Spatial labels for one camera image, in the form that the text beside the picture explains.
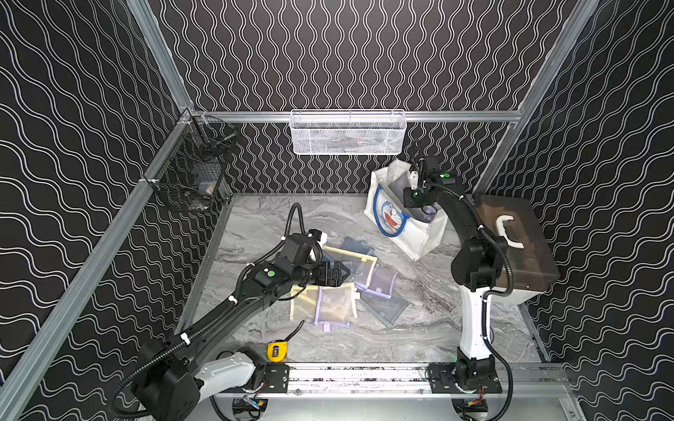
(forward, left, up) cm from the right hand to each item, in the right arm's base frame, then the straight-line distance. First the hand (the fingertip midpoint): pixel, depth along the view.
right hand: (409, 199), depth 98 cm
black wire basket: (+3, +80, +9) cm, 81 cm away
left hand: (-32, +25, +4) cm, 41 cm away
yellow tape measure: (-49, +44, -15) cm, 67 cm away
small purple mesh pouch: (-25, +10, -17) cm, 32 cm away
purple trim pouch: (-36, +26, -14) cm, 47 cm away
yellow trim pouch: (-35, +37, -15) cm, 54 cm away
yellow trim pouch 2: (-22, +19, -12) cm, 31 cm away
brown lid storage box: (-8, -39, -5) cm, 40 cm away
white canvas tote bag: (-4, +8, -3) cm, 9 cm away
